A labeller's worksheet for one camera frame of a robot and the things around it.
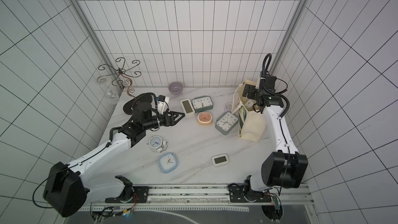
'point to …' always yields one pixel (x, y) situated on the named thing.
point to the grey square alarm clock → (225, 123)
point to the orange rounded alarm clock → (204, 118)
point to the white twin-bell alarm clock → (156, 144)
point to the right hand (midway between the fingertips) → (257, 87)
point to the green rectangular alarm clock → (202, 103)
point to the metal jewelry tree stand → (122, 78)
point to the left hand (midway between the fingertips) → (180, 117)
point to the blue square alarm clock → (168, 162)
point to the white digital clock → (188, 108)
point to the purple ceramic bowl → (175, 87)
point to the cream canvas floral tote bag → (252, 125)
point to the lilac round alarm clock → (227, 107)
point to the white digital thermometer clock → (219, 159)
